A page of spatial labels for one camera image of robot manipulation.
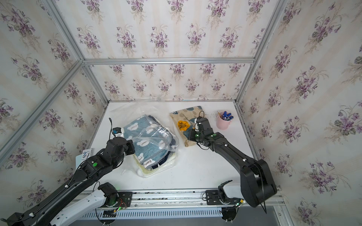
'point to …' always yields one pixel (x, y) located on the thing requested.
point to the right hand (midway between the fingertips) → (191, 134)
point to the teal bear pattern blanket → (152, 141)
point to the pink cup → (224, 120)
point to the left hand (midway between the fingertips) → (135, 142)
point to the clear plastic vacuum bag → (126, 112)
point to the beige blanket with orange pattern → (184, 121)
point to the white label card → (86, 153)
